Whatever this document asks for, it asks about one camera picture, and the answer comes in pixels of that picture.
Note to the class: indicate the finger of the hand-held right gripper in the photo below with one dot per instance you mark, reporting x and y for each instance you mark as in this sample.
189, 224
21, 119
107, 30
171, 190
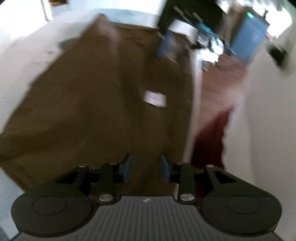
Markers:
170, 46

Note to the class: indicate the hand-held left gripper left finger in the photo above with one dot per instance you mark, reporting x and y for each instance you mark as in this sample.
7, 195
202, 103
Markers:
127, 168

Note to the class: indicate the white garment label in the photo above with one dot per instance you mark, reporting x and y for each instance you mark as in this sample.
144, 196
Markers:
155, 98

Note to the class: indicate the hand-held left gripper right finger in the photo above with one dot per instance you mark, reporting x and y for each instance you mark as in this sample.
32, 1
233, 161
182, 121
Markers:
165, 169

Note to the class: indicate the blue box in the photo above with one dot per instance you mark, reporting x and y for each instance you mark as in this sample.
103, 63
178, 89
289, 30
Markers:
249, 37

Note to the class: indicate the dark red mat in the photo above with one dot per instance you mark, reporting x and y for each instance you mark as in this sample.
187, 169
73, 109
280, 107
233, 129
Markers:
208, 139

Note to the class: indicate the brown pants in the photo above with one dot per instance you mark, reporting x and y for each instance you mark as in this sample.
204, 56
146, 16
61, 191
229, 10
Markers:
92, 104

